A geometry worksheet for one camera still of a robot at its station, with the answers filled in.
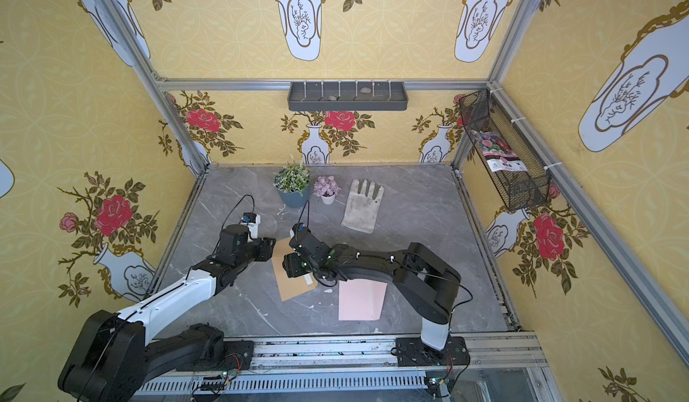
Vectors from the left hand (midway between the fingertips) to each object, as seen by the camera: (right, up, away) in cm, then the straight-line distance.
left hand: (272, 239), depth 89 cm
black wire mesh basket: (+80, +16, -3) cm, 81 cm away
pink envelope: (+29, -18, -5) cm, 35 cm away
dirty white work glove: (+31, +8, +16) cm, 36 cm away
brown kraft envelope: (+6, -15, -3) cm, 16 cm away
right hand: (+7, -8, -5) cm, 12 cm away
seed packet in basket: (+69, +26, -13) cm, 74 cm away
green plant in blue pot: (+5, +19, +7) cm, 20 cm away
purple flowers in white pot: (+17, +17, +11) cm, 27 cm away
